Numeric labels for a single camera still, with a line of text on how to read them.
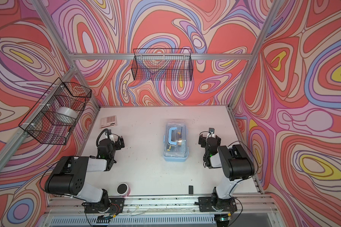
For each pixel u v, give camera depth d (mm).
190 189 784
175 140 863
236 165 478
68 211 731
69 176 454
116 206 728
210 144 817
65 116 695
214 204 664
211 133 807
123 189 740
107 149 716
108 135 780
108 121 1076
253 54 871
